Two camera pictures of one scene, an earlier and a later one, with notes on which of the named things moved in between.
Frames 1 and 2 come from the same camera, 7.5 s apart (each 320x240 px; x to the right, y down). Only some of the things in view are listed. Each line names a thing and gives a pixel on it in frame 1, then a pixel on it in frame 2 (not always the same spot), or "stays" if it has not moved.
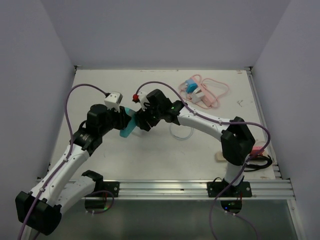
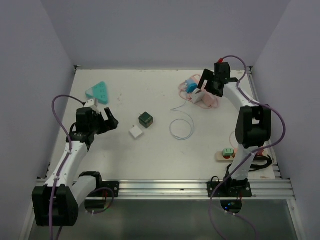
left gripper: (122, 118) to (112, 122)
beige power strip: (219, 157) stays
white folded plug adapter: (196, 97) stays
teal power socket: (131, 124) to (99, 92)
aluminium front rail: (164, 189) stays
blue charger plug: (191, 85) stays
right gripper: (141, 115) to (208, 75)
